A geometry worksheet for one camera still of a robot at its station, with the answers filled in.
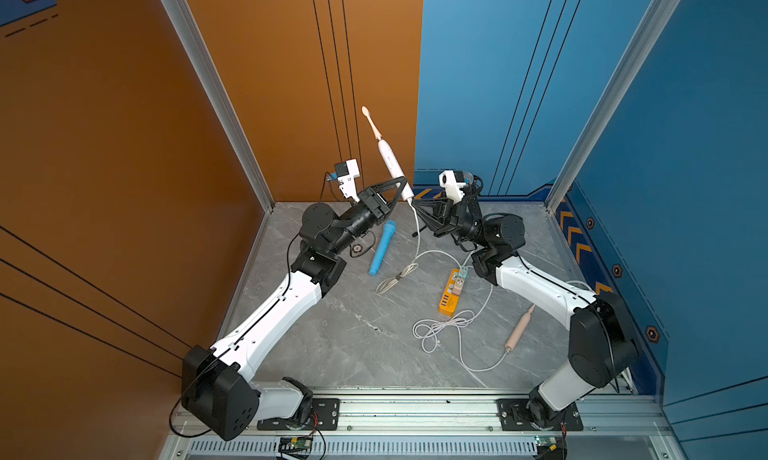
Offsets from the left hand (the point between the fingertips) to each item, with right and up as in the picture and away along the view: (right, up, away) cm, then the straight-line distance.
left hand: (408, 183), depth 59 cm
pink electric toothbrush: (+34, -38, +28) cm, 58 cm away
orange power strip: (+14, -31, +31) cm, 46 cm away
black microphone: (+21, +3, +33) cm, 40 cm away
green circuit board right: (+35, -61, +14) cm, 72 cm away
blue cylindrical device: (-5, -10, +49) cm, 50 cm away
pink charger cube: (+16, -26, +30) cm, 43 cm away
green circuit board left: (-29, -61, +14) cm, 69 cm away
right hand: (+2, -5, +1) cm, 6 cm away
